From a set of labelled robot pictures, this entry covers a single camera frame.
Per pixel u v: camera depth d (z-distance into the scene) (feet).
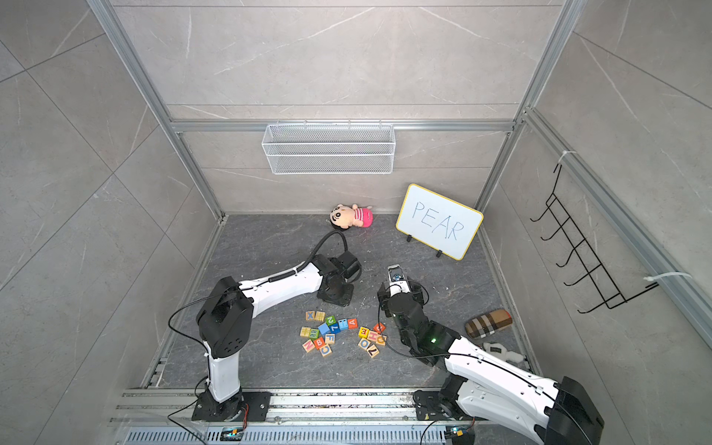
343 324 2.87
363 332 2.81
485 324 2.81
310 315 2.95
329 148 3.29
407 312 1.81
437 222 3.39
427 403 2.43
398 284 2.11
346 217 3.59
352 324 2.89
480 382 1.59
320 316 2.95
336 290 2.42
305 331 2.81
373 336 2.81
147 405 2.45
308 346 2.74
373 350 2.69
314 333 2.81
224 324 1.59
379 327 2.83
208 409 2.38
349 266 2.35
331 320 2.89
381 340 2.76
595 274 2.12
